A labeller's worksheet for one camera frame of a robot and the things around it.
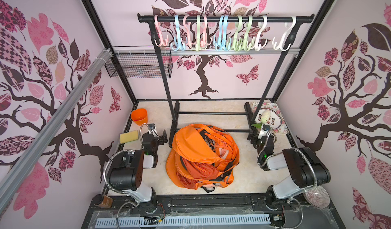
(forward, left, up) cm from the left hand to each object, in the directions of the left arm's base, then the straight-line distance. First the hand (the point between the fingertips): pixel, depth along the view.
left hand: (158, 133), depth 94 cm
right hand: (0, -64, +3) cm, 64 cm away
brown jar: (-38, +18, +3) cm, 43 cm away
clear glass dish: (-36, -86, -4) cm, 93 cm away
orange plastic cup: (+17, +18, -4) cm, 25 cm away
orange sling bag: (-13, -26, +10) cm, 31 cm away
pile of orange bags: (-27, -18, +5) cm, 33 cm away
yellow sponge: (0, +21, -4) cm, 21 cm away
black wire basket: (+35, +14, +29) cm, 48 cm away
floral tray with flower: (+17, -77, -2) cm, 79 cm away
